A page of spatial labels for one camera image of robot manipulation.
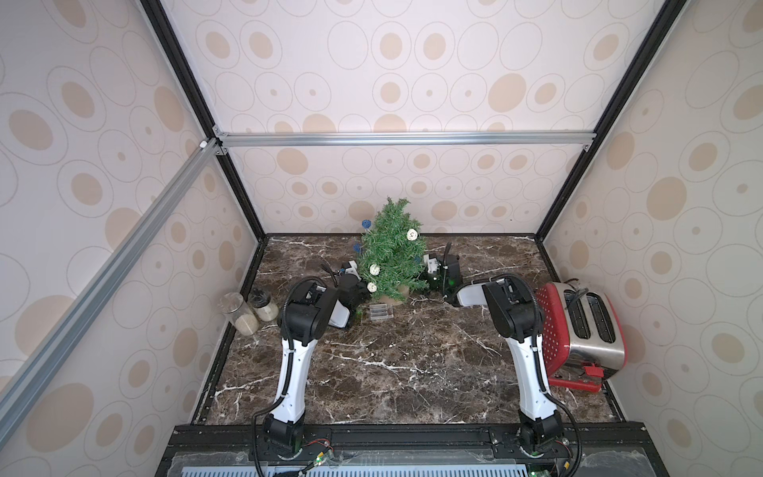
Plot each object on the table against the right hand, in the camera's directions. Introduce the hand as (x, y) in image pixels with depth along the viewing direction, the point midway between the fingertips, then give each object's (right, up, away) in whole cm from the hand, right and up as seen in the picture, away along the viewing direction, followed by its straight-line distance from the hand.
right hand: (413, 275), depth 104 cm
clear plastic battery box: (-12, -12, -7) cm, 18 cm away
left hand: (-6, +1, -4) cm, 7 cm away
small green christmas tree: (-7, +8, -25) cm, 27 cm away
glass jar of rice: (-52, -7, -22) cm, 57 cm away
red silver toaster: (+41, -14, -30) cm, 52 cm away
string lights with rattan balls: (-3, +12, -29) cm, 31 cm away
